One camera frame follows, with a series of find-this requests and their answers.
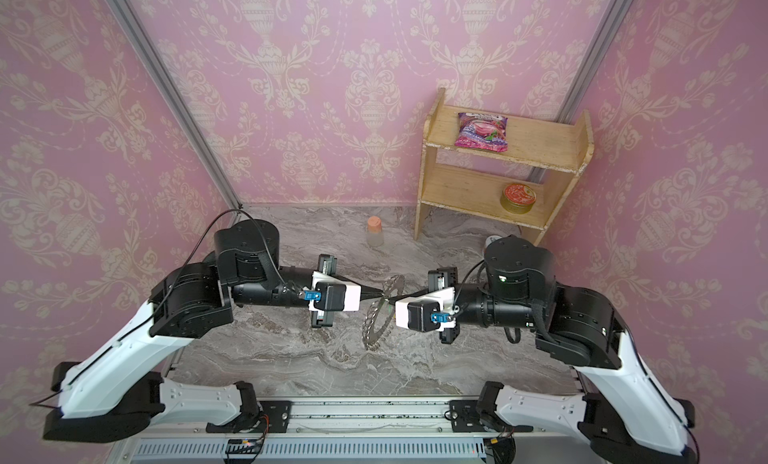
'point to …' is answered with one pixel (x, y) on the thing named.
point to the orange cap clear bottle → (375, 234)
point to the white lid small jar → (490, 239)
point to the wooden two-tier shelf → (508, 169)
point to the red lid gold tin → (517, 198)
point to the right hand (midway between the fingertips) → (396, 288)
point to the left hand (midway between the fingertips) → (377, 287)
